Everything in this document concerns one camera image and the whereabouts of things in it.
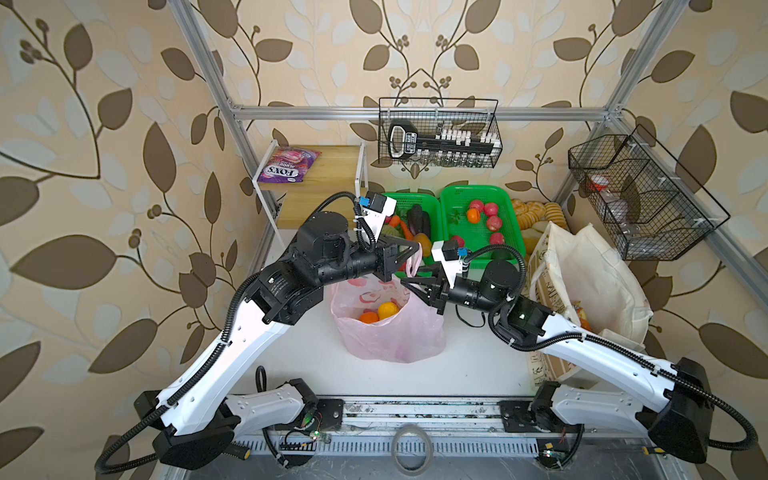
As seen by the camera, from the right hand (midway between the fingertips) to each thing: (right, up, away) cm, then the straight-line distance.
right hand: (406, 278), depth 62 cm
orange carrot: (-2, +15, +52) cm, 54 cm away
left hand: (+3, +7, -8) cm, 11 cm away
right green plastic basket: (+32, +17, +54) cm, 65 cm away
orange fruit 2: (+27, +17, +50) cm, 60 cm away
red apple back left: (+30, +22, +54) cm, 65 cm away
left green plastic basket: (+12, +22, +51) cm, 57 cm away
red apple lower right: (+34, +8, +43) cm, 55 cm away
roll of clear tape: (+2, -40, +13) cm, 42 cm away
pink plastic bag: (-5, -10, +4) cm, 12 cm away
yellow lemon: (-5, -13, +25) cm, 28 cm away
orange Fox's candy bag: (+48, -13, +17) cm, 52 cm away
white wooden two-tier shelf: (-19, +29, +25) cm, 42 cm away
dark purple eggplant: (+6, +15, +48) cm, 50 cm away
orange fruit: (-10, -15, +23) cm, 29 cm away
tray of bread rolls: (+50, +16, +50) cm, 73 cm away
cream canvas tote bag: (+50, -4, +20) cm, 54 cm away
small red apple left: (+21, +8, +44) cm, 49 cm away
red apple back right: (+35, +20, +53) cm, 67 cm away
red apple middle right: (+34, +14, +47) cm, 60 cm away
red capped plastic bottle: (+54, +23, +19) cm, 62 cm away
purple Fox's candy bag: (-33, +29, +22) cm, 49 cm away
